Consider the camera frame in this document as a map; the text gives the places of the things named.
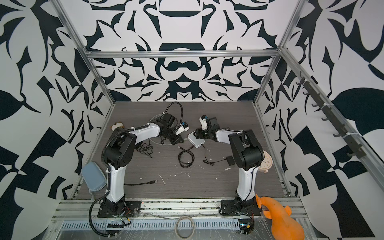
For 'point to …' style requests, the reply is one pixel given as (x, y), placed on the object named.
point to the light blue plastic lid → (93, 178)
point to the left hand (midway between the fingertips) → (183, 137)
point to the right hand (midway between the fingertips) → (197, 131)
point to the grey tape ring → (175, 228)
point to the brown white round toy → (117, 124)
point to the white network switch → (195, 142)
